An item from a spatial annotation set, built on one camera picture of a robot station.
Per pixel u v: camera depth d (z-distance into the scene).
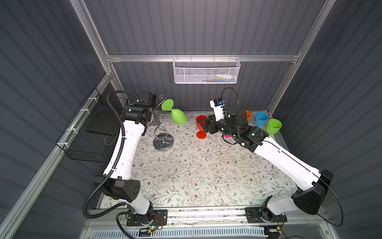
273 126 0.91
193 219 0.74
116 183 0.40
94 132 0.73
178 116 0.84
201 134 1.06
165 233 0.77
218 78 0.92
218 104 0.59
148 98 0.54
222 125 0.59
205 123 0.61
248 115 0.99
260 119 0.96
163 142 1.02
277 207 0.62
